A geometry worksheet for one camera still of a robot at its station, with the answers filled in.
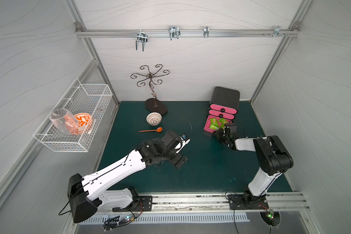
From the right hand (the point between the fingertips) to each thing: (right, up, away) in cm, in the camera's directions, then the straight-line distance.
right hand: (214, 131), depth 100 cm
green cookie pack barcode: (+7, +6, +4) cm, 11 cm away
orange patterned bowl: (-68, +8, -33) cm, 76 cm away
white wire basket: (-73, +20, -20) cm, 78 cm away
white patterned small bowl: (-44, +9, +8) cm, 45 cm away
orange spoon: (-39, +1, +3) cm, 39 cm away
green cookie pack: (0, +7, +5) cm, 8 cm away
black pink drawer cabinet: (+6, +19, -1) cm, 20 cm away
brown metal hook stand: (-46, +20, +16) cm, 52 cm away
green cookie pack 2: (-1, +3, +2) cm, 4 cm away
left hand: (-24, -8, -27) cm, 37 cm away
